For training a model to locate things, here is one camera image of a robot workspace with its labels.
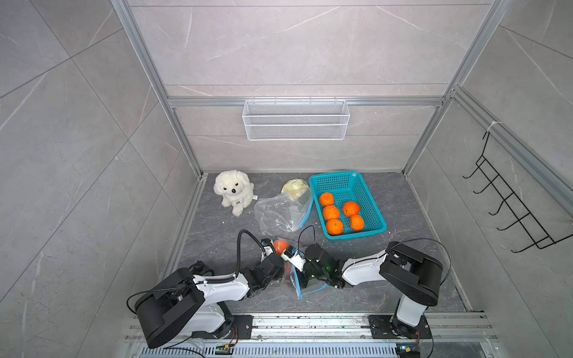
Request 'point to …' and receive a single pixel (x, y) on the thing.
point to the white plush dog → (236, 189)
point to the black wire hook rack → (536, 232)
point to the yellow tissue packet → (295, 187)
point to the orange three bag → (357, 222)
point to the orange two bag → (330, 212)
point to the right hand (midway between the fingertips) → (285, 273)
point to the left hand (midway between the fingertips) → (284, 259)
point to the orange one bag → (334, 227)
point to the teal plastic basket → (346, 186)
